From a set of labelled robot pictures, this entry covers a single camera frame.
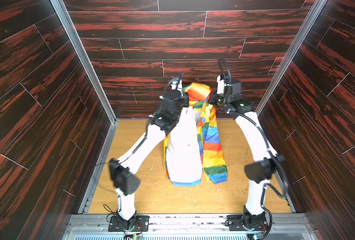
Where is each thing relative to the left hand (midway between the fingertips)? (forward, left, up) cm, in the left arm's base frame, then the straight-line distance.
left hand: (182, 89), depth 72 cm
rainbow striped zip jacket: (-16, -8, -28) cm, 33 cm away
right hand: (+5, -17, -5) cm, 19 cm away
